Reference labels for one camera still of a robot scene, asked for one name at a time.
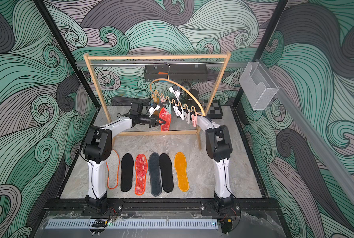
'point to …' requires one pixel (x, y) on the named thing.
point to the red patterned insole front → (113, 170)
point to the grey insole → (153, 165)
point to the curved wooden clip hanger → (181, 111)
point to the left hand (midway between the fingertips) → (165, 121)
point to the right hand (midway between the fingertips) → (161, 103)
